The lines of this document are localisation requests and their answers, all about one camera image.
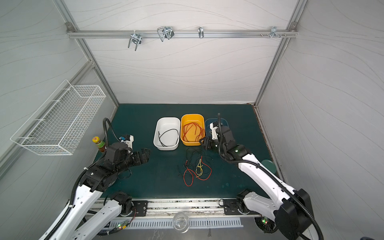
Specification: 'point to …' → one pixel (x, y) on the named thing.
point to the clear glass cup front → (181, 222)
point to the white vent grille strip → (167, 223)
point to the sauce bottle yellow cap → (100, 144)
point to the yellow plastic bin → (192, 129)
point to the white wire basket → (58, 126)
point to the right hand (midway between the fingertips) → (204, 137)
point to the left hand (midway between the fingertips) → (145, 149)
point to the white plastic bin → (167, 133)
